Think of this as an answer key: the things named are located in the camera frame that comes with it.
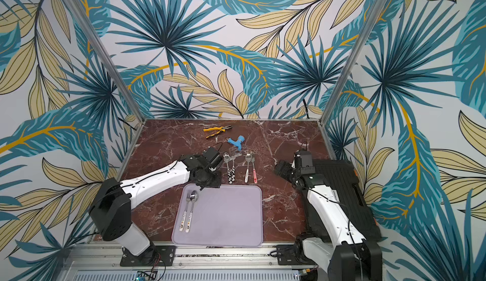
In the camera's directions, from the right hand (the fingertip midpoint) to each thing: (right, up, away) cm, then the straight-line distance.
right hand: (283, 169), depth 84 cm
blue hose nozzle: (-21, +11, +22) cm, 33 cm away
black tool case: (+29, -5, +3) cm, 29 cm away
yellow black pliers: (-32, +20, +29) cm, 47 cm away
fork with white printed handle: (-44, -14, +3) cm, 46 cm away
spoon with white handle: (-16, +3, +16) cm, 23 cm away
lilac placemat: (-23, -20, -1) cm, 31 cm away
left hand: (-30, -7, -1) cm, 31 cm away
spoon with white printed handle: (-41, -13, +2) cm, 43 cm away
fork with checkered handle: (-24, +4, +19) cm, 31 cm away
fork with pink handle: (-12, -5, +11) cm, 17 cm away
